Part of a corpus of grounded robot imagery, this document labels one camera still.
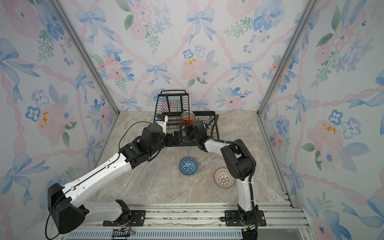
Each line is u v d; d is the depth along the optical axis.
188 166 0.90
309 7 0.69
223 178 0.86
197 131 0.77
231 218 0.73
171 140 0.65
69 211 0.38
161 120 0.63
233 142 0.57
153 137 0.54
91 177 0.44
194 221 0.74
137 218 0.75
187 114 1.12
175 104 1.14
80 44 0.82
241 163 0.53
